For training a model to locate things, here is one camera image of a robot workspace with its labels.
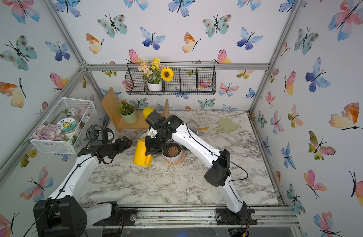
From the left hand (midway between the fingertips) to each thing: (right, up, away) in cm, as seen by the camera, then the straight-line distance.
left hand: (127, 143), depth 85 cm
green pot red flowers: (-4, +18, +12) cm, 22 cm away
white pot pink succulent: (+26, -5, +2) cm, 26 cm away
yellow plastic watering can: (+10, -6, -10) cm, 16 cm away
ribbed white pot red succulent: (+7, +4, +7) cm, 11 cm away
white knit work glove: (+45, +15, +30) cm, 56 cm away
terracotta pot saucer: (+30, -12, +8) cm, 33 cm away
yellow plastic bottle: (+8, +19, +11) cm, 23 cm away
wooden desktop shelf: (-14, +24, +9) cm, 29 cm away
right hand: (+14, -3, -15) cm, 21 cm away
